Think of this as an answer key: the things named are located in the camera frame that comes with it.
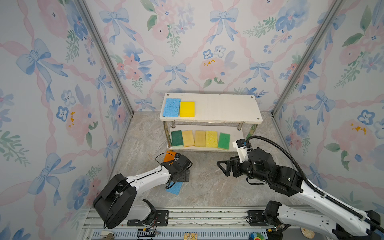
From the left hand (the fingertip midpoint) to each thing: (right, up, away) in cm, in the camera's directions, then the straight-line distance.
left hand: (180, 174), depth 87 cm
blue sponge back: (-3, +37, -14) cm, 40 cm away
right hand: (+21, +12, -20) cm, 32 cm away
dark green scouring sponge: (-3, +20, +8) cm, 22 cm away
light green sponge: (+27, +18, +7) cm, 33 cm away
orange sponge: (-8, +8, +7) cm, 13 cm away
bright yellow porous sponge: (+19, +20, +8) cm, 29 cm away
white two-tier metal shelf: (+15, +30, -16) cm, 37 cm away
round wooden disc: (+61, -23, -17) cm, 67 cm away
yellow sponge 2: (+12, +20, +8) cm, 24 cm away
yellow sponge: (+4, +20, +8) cm, 22 cm away
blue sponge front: (-2, -6, -5) cm, 8 cm away
